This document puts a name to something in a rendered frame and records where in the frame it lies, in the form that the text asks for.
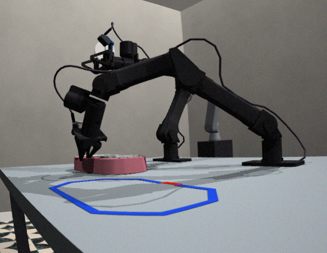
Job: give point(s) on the blue tape outline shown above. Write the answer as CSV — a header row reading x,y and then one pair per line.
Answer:
x,y
212,197

